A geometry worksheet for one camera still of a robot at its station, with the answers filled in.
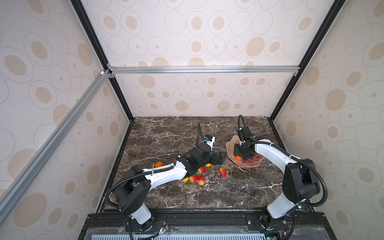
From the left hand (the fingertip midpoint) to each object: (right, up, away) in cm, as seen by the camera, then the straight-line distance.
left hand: (225, 152), depth 78 cm
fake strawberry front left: (-16, -16, +9) cm, 25 cm away
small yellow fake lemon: (-21, -17, +8) cm, 29 cm away
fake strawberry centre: (-12, -12, +11) cm, 20 cm away
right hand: (+11, -2, +14) cm, 18 cm away
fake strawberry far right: (+1, -13, +11) cm, 17 cm away
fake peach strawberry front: (-12, -18, +7) cm, 23 cm away
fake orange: (+11, -5, +12) cm, 17 cm away
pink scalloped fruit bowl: (+7, +2, +19) cm, 20 cm away
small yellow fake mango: (-8, -10, +15) cm, 20 cm away
